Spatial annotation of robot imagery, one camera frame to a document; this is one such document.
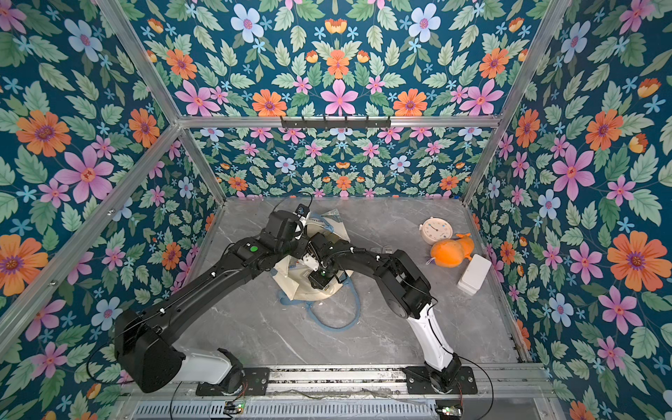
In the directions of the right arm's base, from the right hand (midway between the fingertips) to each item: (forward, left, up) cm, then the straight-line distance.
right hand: (323, 273), depth 95 cm
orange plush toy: (+6, -47, +5) cm, 48 cm away
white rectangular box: (0, -54, +2) cm, 55 cm away
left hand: (+2, +4, +22) cm, 22 cm away
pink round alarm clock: (+20, -44, +2) cm, 48 cm away
